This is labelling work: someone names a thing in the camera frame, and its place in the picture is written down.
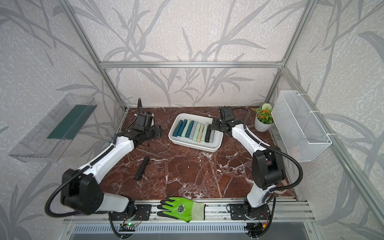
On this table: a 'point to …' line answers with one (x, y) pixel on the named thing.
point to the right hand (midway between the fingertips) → (217, 124)
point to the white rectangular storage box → (212, 147)
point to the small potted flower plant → (264, 118)
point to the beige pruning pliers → (200, 133)
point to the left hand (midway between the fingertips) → (158, 131)
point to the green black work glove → (181, 209)
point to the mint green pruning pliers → (186, 128)
